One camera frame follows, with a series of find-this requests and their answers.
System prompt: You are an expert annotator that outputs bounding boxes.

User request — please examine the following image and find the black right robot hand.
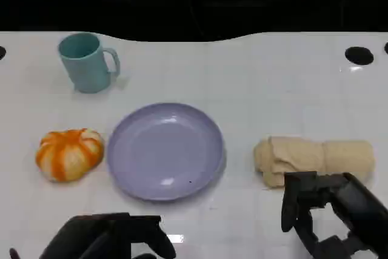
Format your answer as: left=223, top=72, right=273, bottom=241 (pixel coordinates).
left=281, top=171, right=388, bottom=259

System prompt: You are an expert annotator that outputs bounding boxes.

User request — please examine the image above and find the beige towel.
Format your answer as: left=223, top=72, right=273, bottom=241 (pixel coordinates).
left=253, top=136, right=376, bottom=189

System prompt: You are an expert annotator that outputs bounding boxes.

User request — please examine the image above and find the lilac plate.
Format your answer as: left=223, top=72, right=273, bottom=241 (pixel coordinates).
left=106, top=103, right=227, bottom=202

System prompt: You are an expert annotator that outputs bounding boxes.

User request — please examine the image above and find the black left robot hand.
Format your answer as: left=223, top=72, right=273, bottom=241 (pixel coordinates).
left=39, top=212, right=177, bottom=259

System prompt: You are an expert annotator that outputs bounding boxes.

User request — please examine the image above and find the pale green mug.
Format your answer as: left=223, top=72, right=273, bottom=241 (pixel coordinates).
left=58, top=32, right=121, bottom=94

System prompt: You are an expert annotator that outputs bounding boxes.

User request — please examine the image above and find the orange and white bread roll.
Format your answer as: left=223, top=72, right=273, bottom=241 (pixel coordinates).
left=35, top=128, right=105, bottom=183

